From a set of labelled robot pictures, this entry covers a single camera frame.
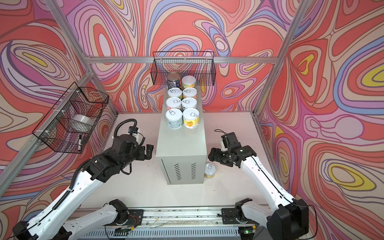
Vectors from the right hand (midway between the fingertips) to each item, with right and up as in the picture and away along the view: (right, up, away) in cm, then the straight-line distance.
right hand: (216, 162), depth 79 cm
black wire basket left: (-72, +20, -8) cm, 75 cm away
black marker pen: (-68, +9, -8) cm, 69 cm away
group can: (-3, -5, +5) cm, 7 cm away
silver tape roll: (-67, +23, -6) cm, 71 cm away
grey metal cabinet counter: (-17, +8, -21) cm, 28 cm away
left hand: (-35, +10, -7) cm, 37 cm away
